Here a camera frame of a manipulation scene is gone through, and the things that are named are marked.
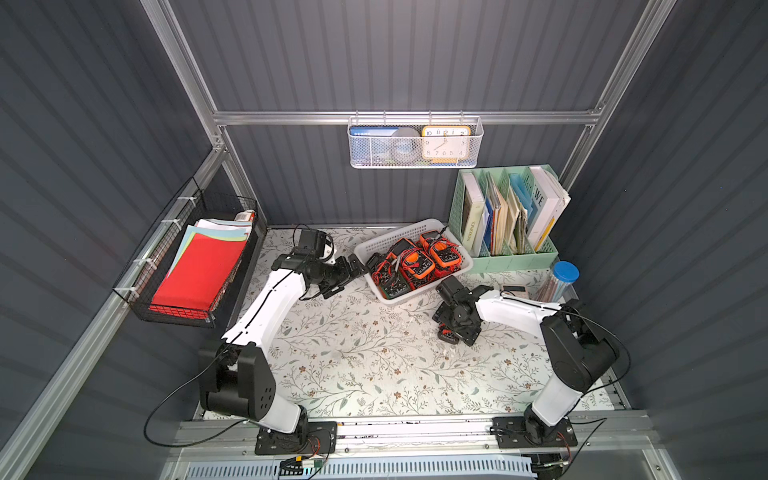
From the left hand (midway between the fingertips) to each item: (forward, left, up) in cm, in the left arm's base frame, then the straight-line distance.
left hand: (353, 275), depth 83 cm
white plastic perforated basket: (+21, -8, -11) cm, 25 cm away
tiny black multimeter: (+12, -5, -8) cm, 15 cm away
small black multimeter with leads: (-11, -27, -14) cm, 33 cm away
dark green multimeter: (+4, -12, -11) cm, 16 cm away
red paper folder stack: (-4, +37, +9) cm, 38 cm away
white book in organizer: (+23, -61, +8) cm, 66 cm away
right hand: (-7, -29, -17) cm, 35 cm away
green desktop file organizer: (+22, -49, +2) cm, 54 cm away
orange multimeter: (+15, -29, -8) cm, 34 cm away
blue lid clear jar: (0, -59, +1) cm, 59 cm away
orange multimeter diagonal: (+10, -19, -7) cm, 23 cm away
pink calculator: (+5, -54, -16) cm, 56 cm away
